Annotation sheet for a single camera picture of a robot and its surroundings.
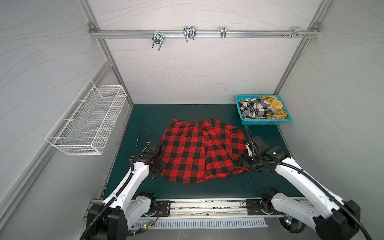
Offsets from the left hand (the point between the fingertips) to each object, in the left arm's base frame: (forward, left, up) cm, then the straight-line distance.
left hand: (164, 165), depth 83 cm
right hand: (+2, -44, +6) cm, 45 cm away
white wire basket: (+6, +34, +26) cm, 43 cm away
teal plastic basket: (+34, -53, -1) cm, 63 cm away
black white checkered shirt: (+43, -60, +3) cm, 74 cm away
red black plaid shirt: (+12, -18, -4) cm, 22 cm away
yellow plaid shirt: (+39, -74, +6) cm, 83 cm away
